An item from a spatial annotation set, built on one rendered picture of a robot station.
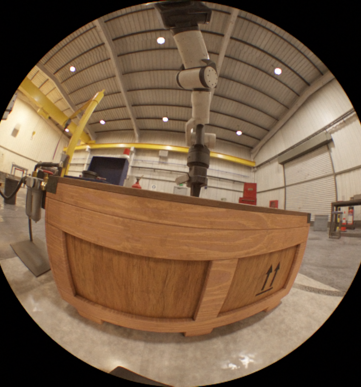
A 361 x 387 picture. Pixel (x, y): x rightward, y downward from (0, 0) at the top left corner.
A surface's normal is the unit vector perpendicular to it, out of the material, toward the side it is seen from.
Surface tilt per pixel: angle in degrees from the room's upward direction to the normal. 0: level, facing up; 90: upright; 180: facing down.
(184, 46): 147
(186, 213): 90
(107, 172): 81
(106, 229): 90
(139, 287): 90
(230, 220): 90
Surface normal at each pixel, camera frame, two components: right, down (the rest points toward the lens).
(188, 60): -0.64, 0.74
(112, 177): 0.15, -0.26
